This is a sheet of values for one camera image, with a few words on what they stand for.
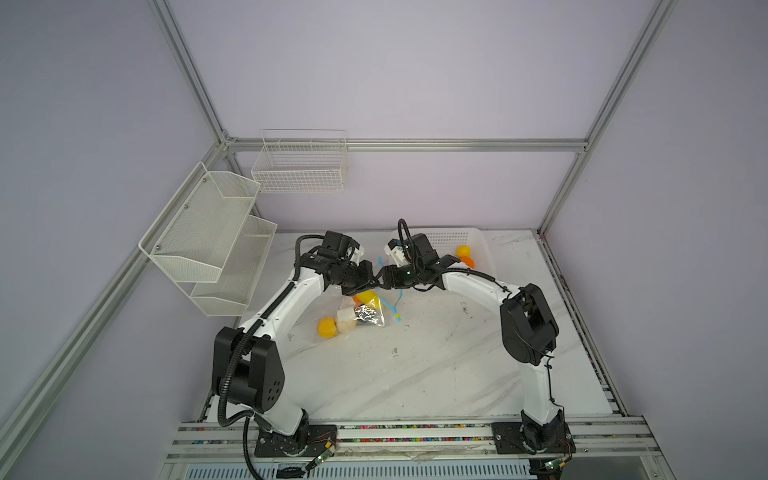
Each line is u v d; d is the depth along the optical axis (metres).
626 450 0.73
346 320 0.89
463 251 1.10
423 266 0.74
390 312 0.85
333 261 0.66
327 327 0.88
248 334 0.44
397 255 0.86
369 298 0.87
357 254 0.80
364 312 0.84
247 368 0.44
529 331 0.53
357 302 0.89
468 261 1.08
